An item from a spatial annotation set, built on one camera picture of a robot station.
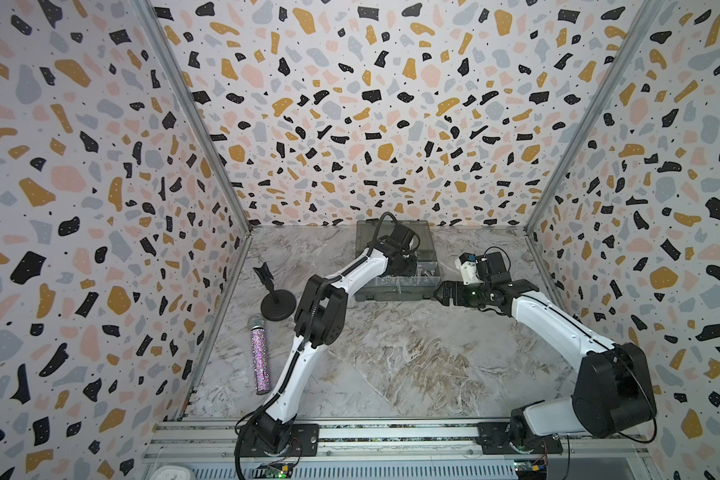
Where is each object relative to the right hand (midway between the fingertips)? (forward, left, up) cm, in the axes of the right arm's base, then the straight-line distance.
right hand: (448, 293), depth 87 cm
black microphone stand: (+1, +53, -10) cm, 54 cm away
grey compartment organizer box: (+12, +5, -12) cm, 18 cm away
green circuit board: (-43, +44, -14) cm, 63 cm away
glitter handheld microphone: (-17, +54, -8) cm, 57 cm away
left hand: (+13, +8, -5) cm, 16 cm away
